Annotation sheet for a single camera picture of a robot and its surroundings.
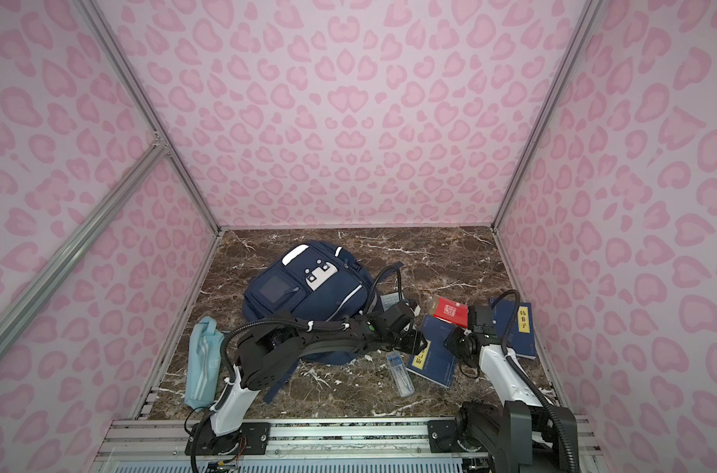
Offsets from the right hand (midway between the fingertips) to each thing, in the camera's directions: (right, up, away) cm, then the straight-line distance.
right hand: (451, 341), depth 87 cm
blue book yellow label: (-5, -5, -1) cm, 7 cm away
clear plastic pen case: (-15, -8, -5) cm, 18 cm away
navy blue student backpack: (-43, +17, +10) cm, 47 cm away
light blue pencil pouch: (-70, -2, -6) cm, 70 cm away
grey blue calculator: (-18, +10, +10) cm, 23 cm away
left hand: (-7, 0, -2) cm, 8 cm away
